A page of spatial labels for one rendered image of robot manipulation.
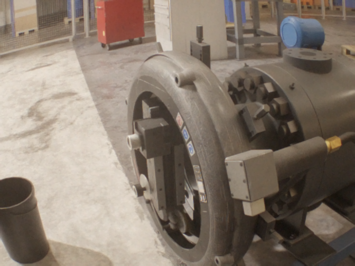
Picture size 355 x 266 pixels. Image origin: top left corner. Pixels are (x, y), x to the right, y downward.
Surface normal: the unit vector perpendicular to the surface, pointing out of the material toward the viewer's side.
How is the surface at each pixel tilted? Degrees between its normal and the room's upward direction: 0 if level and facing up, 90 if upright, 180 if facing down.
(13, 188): 87
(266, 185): 67
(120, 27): 90
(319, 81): 27
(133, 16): 90
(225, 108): 42
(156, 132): 94
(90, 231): 0
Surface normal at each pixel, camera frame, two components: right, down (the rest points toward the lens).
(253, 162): 0.38, -0.06
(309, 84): 0.17, -0.65
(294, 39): -0.90, 0.22
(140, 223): -0.05, -0.92
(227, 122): 0.28, -0.37
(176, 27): 0.33, 0.34
